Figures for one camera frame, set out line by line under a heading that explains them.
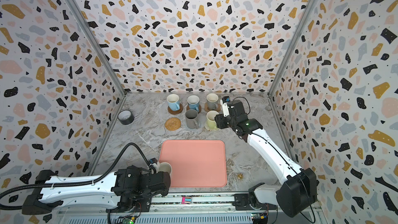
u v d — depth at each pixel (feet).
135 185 1.62
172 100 3.56
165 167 2.54
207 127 3.31
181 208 2.39
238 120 1.95
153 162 2.21
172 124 3.39
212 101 3.40
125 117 3.48
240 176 2.66
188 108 3.62
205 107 3.72
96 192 1.47
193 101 3.48
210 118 3.11
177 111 3.58
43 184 1.39
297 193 1.30
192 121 3.13
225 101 2.30
